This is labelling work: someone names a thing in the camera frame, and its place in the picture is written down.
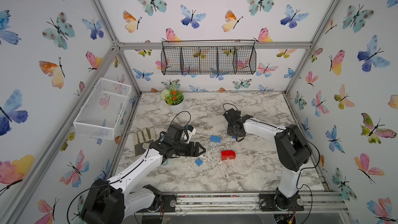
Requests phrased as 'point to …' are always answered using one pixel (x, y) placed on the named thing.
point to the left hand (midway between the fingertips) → (202, 149)
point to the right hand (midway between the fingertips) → (234, 130)
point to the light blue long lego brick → (215, 138)
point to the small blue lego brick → (199, 162)
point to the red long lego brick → (226, 154)
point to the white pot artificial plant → (174, 99)
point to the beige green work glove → (144, 138)
